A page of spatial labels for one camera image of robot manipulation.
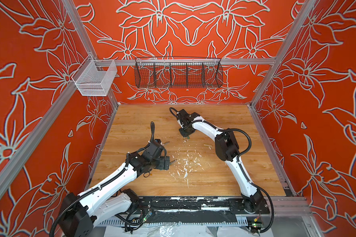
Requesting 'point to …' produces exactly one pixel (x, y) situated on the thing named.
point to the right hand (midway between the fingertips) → (186, 130)
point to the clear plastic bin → (94, 77)
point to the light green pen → (188, 137)
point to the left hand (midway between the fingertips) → (162, 159)
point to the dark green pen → (174, 161)
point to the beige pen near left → (165, 143)
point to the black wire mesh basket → (174, 72)
